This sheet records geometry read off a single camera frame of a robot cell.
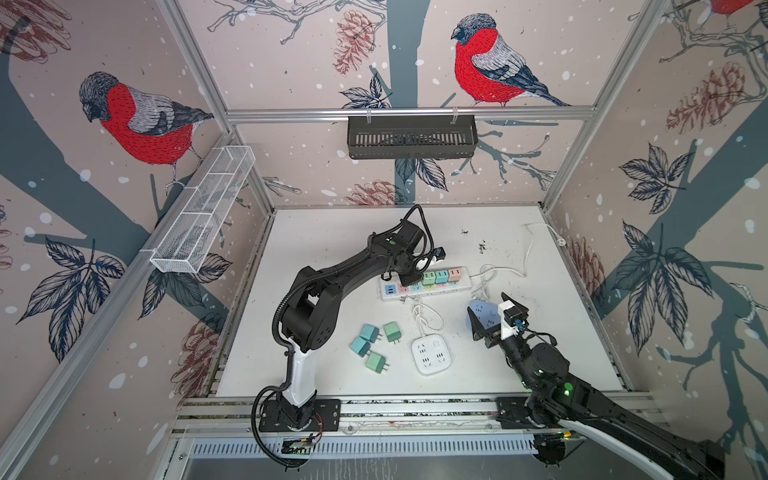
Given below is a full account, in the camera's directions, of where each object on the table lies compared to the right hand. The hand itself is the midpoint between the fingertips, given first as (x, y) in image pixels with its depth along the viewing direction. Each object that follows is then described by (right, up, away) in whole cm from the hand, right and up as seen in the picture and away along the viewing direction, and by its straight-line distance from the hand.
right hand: (484, 305), depth 74 cm
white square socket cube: (-13, -16, +8) cm, 21 cm away
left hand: (-16, +6, +17) cm, 24 cm away
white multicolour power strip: (-23, 0, +20) cm, 31 cm away
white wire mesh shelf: (-75, +25, +4) cm, 79 cm away
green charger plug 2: (-24, -11, +12) cm, 29 cm away
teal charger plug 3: (-33, -14, +9) cm, 37 cm away
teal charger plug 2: (-30, -11, +12) cm, 34 cm away
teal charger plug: (-8, +5, +19) cm, 21 cm away
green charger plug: (-12, +4, +18) cm, 22 cm away
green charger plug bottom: (-28, -17, +6) cm, 33 cm away
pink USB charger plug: (-4, +5, +19) cm, 20 cm away
